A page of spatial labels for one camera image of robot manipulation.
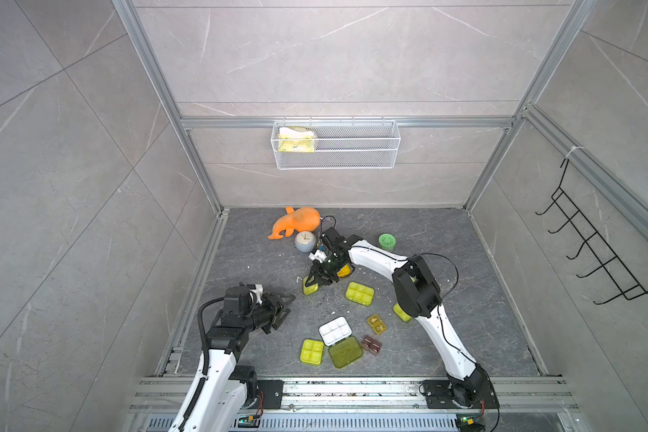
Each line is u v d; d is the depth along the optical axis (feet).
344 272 2.89
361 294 3.04
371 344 2.69
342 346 2.68
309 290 2.96
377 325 2.78
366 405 2.39
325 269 2.81
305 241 3.41
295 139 2.86
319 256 3.07
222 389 1.64
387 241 3.34
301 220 3.50
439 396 2.39
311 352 2.62
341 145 3.30
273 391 2.41
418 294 1.99
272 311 2.26
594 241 2.22
